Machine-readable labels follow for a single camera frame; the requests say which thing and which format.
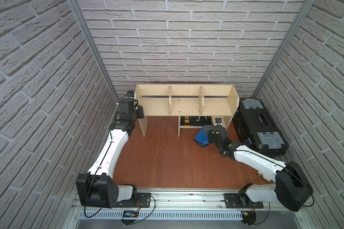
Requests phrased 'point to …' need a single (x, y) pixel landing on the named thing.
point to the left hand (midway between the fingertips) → (132, 104)
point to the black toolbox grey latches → (255, 125)
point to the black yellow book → (195, 121)
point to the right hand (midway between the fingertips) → (214, 130)
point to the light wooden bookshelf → (185, 100)
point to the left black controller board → (129, 213)
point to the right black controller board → (249, 217)
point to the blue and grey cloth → (201, 138)
